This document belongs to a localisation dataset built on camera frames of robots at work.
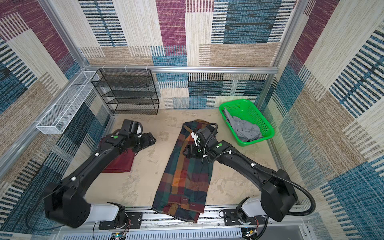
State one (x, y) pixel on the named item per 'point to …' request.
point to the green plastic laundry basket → (245, 109)
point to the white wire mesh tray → (57, 118)
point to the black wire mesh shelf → (128, 91)
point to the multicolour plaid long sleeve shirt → (184, 187)
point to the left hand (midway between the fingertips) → (151, 140)
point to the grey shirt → (244, 131)
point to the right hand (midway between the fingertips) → (189, 155)
